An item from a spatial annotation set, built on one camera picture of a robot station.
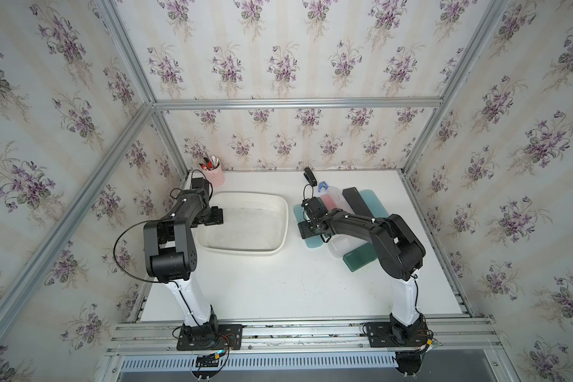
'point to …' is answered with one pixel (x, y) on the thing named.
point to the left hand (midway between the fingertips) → (209, 222)
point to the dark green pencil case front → (360, 257)
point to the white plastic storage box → (254, 224)
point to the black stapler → (310, 177)
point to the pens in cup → (208, 164)
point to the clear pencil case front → (338, 245)
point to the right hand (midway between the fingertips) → (310, 227)
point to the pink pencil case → (328, 201)
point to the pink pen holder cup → (216, 176)
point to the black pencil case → (356, 202)
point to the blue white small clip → (322, 184)
